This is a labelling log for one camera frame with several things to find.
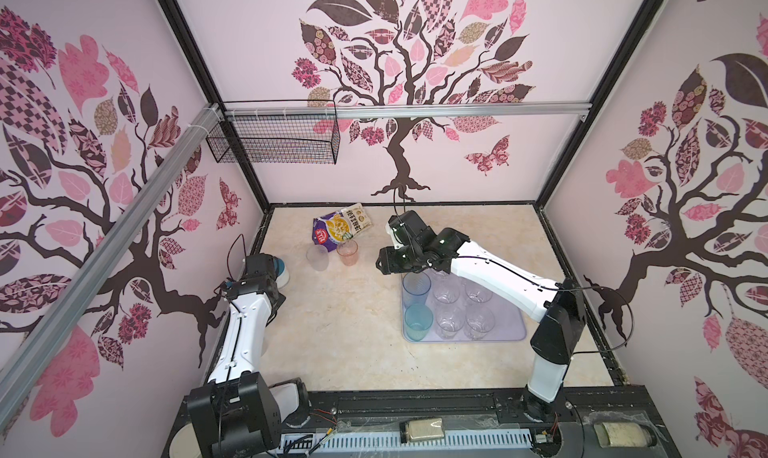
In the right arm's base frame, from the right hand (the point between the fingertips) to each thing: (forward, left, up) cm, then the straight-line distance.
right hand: (382, 260), depth 79 cm
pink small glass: (+16, +13, -18) cm, 28 cm away
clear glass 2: (+14, +23, -19) cm, 33 cm away
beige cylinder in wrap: (-38, -55, -16) cm, 69 cm away
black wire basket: (+41, +34, +14) cm, 55 cm away
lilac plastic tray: (-9, -24, -14) cm, 29 cm away
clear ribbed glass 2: (-10, -20, -18) cm, 29 cm away
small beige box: (-37, -9, -17) cm, 41 cm away
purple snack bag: (+29, +19, -20) cm, 40 cm away
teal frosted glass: (-10, -10, -17) cm, 22 cm away
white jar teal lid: (+4, +32, -14) cm, 35 cm away
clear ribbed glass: (-2, -19, -14) cm, 24 cm away
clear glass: (-10, -29, -19) cm, 36 cm away
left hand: (-10, +32, -10) cm, 35 cm away
